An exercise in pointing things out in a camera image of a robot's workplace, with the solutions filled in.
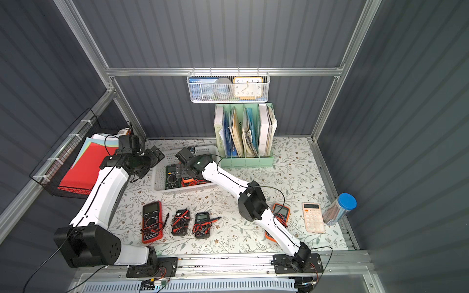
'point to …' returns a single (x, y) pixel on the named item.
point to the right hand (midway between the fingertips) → (190, 168)
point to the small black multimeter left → (180, 221)
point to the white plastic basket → (158, 179)
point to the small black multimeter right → (202, 227)
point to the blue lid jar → (339, 208)
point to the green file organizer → (245, 134)
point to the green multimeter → (171, 180)
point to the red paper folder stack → (82, 177)
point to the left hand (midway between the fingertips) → (154, 158)
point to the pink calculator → (313, 218)
